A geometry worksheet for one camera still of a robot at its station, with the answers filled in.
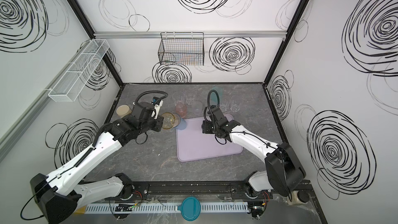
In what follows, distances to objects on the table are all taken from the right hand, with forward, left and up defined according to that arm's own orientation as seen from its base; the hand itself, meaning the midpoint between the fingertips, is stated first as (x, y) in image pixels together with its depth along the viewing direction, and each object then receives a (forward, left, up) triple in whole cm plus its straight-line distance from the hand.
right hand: (203, 126), depth 85 cm
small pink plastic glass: (+17, +15, -6) cm, 23 cm away
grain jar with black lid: (-32, -40, -2) cm, 51 cm away
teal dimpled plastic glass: (+23, -6, 0) cm, 24 cm away
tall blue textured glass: (+4, +13, -5) cm, 14 cm away
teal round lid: (-37, +5, -2) cm, 37 cm away
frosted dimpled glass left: (+18, +4, -7) cm, 20 cm away
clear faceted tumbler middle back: (+26, +10, -8) cm, 29 cm away
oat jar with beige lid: (+13, +51, -3) cm, 53 cm away
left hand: (-1, +20, +11) cm, 23 cm away
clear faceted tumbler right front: (+21, -22, -9) cm, 32 cm away
